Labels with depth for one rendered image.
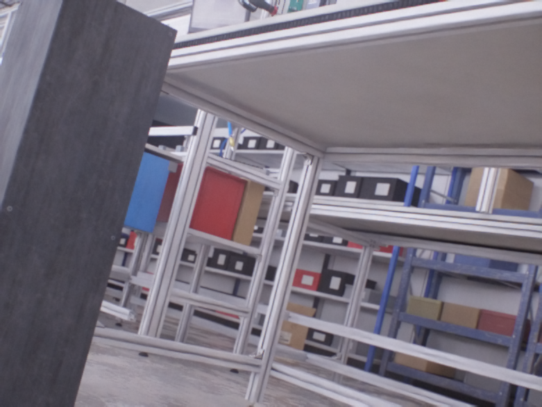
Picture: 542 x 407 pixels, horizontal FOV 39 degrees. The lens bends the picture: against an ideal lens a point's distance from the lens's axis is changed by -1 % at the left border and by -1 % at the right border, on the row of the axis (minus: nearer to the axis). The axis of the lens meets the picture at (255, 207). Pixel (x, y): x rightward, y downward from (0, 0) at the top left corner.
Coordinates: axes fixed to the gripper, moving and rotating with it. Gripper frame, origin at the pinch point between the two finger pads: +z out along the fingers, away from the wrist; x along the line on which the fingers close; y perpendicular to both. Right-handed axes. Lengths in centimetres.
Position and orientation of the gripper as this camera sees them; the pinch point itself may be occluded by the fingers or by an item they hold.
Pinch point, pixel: (258, 2)
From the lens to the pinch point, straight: 198.8
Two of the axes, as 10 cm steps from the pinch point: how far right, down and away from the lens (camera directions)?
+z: 4.1, 5.5, -7.3
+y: 7.4, 2.6, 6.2
